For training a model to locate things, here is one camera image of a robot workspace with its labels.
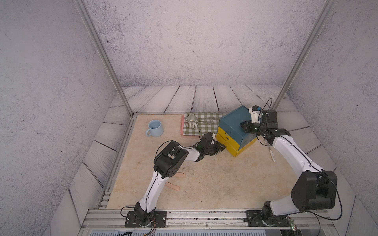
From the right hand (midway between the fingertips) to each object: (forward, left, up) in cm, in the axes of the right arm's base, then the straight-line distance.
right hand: (241, 126), depth 86 cm
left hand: (-5, +6, -16) cm, 18 cm away
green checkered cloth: (+19, +25, -19) cm, 37 cm away
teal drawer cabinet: (0, +6, +2) cm, 7 cm away
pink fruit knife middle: (-21, +36, -19) cm, 46 cm away
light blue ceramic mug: (+8, +54, -12) cm, 56 cm away
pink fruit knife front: (-28, +39, -19) cm, 51 cm away
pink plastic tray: (+17, +38, -19) cm, 45 cm away
